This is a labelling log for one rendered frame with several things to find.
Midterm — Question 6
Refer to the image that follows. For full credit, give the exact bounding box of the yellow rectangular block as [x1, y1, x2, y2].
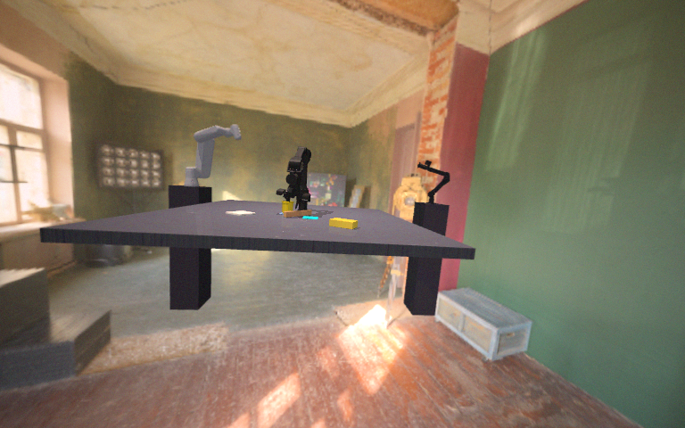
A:
[329, 218, 358, 229]

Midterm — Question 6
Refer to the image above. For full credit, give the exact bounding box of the white flat square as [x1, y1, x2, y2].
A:
[227, 210, 256, 216]

